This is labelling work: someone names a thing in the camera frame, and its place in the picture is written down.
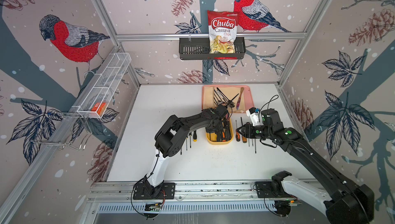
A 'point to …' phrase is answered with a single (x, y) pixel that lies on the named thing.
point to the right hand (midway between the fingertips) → (239, 128)
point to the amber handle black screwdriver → (244, 139)
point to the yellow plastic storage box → (212, 138)
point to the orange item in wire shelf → (101, 108)
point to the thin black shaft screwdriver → (249, 145)
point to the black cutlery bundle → (219, 98)
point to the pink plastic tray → (249, 96)
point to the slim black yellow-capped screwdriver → (195, 136)
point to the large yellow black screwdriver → (190, 135)
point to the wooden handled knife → (242, 89)
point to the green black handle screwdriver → (181, 153)
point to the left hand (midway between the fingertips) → (221, 127)
